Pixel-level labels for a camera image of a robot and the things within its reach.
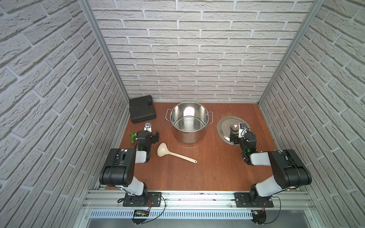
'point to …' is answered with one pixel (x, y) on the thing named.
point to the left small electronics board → (140, 213)
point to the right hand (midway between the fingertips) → (240, 130)
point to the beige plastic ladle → (163, 150)
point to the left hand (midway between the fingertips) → (144, 129)
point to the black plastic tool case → (142, 109)
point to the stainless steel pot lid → (230, 124)
